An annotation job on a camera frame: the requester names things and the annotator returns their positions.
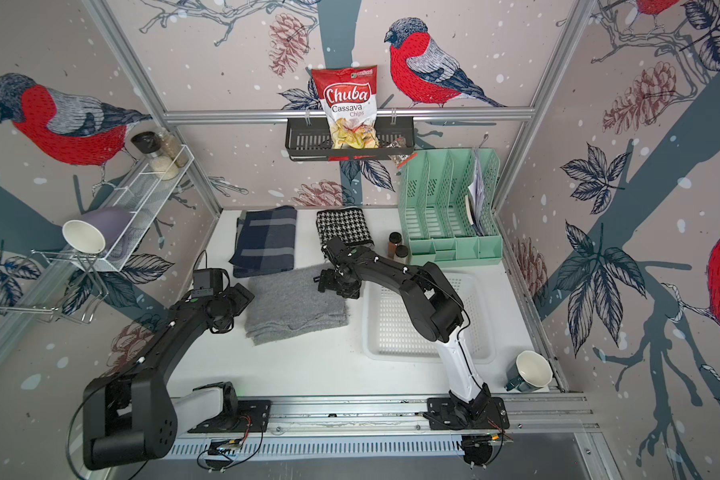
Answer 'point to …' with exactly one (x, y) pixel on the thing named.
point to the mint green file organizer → (449, 204)
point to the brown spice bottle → (394, 239)
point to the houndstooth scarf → (347, 223)
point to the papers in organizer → (475, 199)
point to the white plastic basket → (390, 333)
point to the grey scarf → (289, 304)
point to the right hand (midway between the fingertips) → (329, 290)
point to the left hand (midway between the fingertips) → (249, 295)
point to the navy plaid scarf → (265, 241)
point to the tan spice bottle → (401, 252)
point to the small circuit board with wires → (221, 452)
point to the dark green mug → (531, 370)
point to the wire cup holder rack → (62, 283)
